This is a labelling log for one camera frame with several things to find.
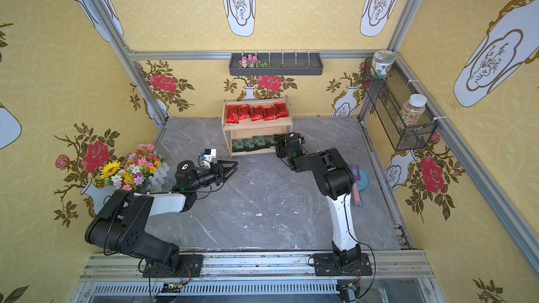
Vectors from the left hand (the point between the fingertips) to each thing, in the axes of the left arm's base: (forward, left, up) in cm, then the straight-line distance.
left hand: (232, 163), depth 84 cm
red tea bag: (+21, +1, +7) cm, 22 cm away
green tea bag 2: (+19, -5, -12) cm, 24 cm away
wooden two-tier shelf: (+15, -7, +6) cm, 17 cm away
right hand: (+22, -20, -8) cm, 31 cm away
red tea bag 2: (+22, -4, +8) cm, 23 cm away
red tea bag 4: (+21, -15, +7) cm, 27 cm away
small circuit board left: (-39, +21, -18) cm, 47 cm away
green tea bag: (+19, 0, -13) cm, 23 cm away
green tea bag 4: (+22, -17, -13) cm, 31 cm away
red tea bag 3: (+21, -9, +7) cm, 24 cm away
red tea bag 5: (+23, -20, +8) cm, 32 cm away
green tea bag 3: (+20, -10, -12) cm, 26 cm away
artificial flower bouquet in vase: (-2, +35, -1) cm, 35 cm away
